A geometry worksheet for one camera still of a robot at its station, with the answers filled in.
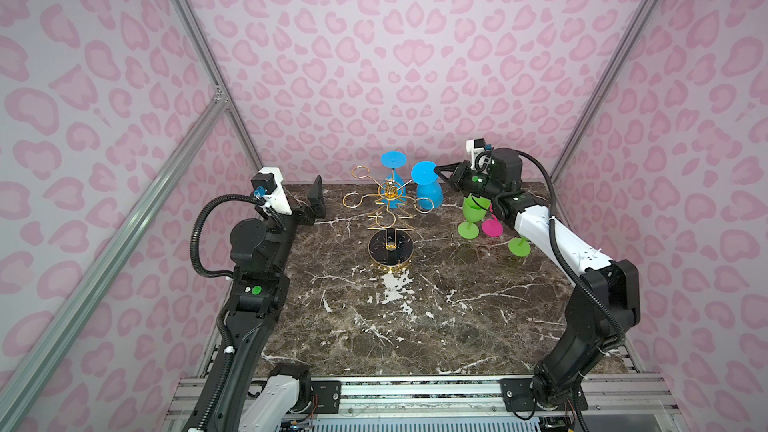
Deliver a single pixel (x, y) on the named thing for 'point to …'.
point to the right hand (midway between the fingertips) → (437, 167)
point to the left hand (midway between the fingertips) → (297, 172)
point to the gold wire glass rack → (392, 247)
